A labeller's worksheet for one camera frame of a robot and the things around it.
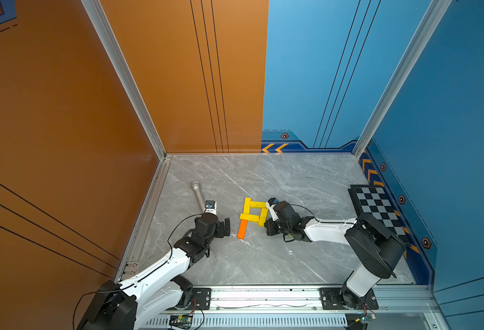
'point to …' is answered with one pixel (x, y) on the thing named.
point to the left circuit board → (186, 319)
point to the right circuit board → (359, 321)
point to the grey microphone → (195, 186)
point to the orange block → (242, 229)
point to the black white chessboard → (372, 202)
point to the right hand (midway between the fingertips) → (264, 224)
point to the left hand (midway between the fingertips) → (220, 215)
